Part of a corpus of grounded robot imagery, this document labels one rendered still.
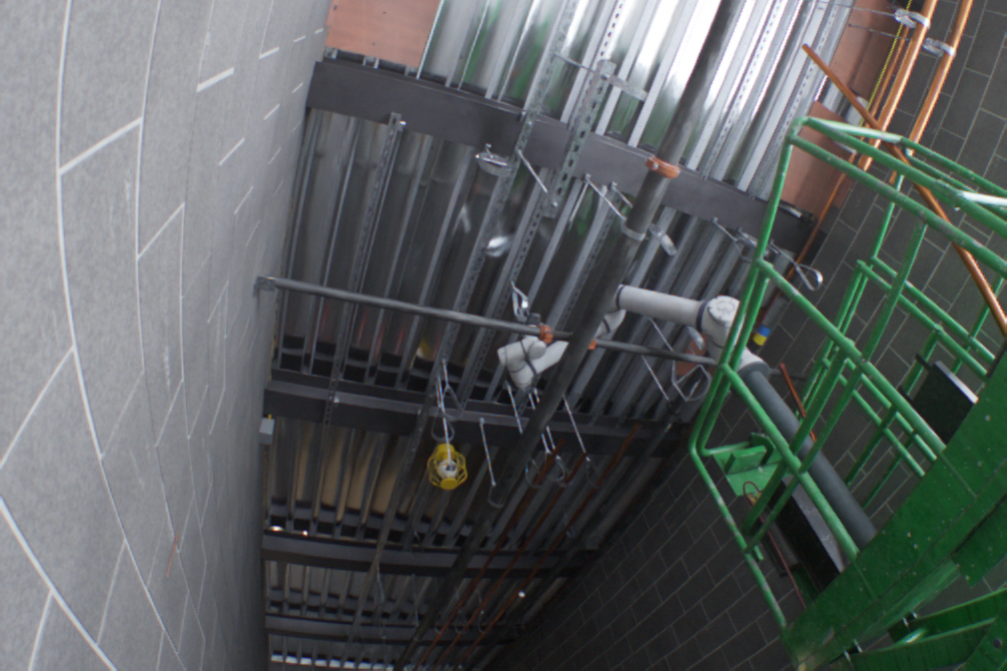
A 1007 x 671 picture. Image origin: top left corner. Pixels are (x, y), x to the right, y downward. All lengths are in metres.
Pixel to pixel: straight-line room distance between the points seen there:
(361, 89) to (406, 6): 0.44
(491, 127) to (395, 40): 0.60
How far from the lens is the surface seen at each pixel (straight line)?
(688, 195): 2.83
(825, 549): 2.19
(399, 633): 6.51
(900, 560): 1.61
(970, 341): 2.11
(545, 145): 2.44
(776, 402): 2.21
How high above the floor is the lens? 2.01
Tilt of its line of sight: 56 degrees up
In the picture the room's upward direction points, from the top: 18 degrees counter-clockwise
